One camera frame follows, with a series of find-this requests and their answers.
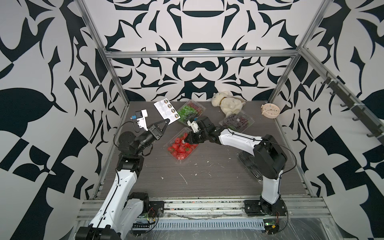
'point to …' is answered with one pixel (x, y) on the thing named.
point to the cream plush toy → (230, 103)
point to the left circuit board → (139, 228)
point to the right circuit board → (271, 227)
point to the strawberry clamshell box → (177, 147)
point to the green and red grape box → (189, 110)
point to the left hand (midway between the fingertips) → (167, 118)
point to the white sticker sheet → (166, 110)
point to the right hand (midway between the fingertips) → (183, 138)
